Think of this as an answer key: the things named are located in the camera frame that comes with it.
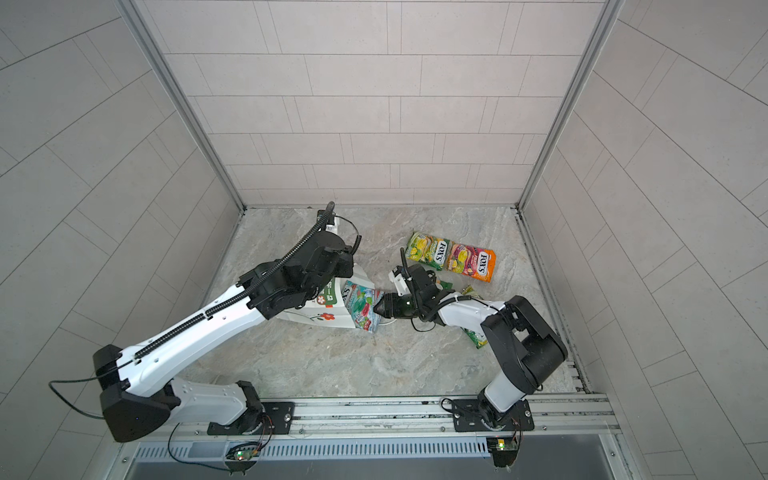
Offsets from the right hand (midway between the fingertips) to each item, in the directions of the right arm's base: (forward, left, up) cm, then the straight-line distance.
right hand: (380, 311), depth 85 cm
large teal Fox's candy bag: (+3, +5, +1) cm, 6 cm away
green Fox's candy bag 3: (-8, -26, -3) cm, 28 cm away
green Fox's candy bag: (+22, -16, -1) cm, 27 cm away
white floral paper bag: (-4, +12, +12) cm, 17 cm away
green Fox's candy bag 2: (+8, -21, -2) cm, 23 cm away
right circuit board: (-33, -27, -6) cm, 44 cm away
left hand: (+5, +3, +25) cm, 25 cm away
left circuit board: (-31, +30, 0) cm, 43 cm away
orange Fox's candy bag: (+16, -31, -1) cm, 34 cm away
